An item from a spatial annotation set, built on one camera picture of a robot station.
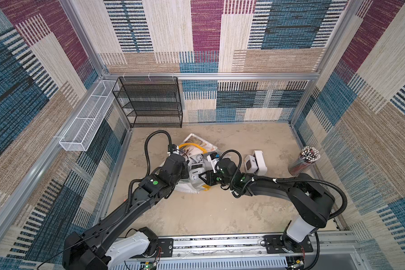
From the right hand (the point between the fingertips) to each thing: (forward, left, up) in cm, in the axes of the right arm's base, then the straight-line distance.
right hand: (203, 177), depth 86 cm
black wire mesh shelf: (+49, +34, +10) cm, 60 cm away
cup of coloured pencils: (+6, -51, +8) cm, 52 cm away
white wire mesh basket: (+19, +67, +10) cm, 71 cm away
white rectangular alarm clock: (+10, -31, -3) cm, 33 cm away
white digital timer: (+3, +4, +2) cm, 6 cm away
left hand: (+1, +9, +11) cm, 14 cm away
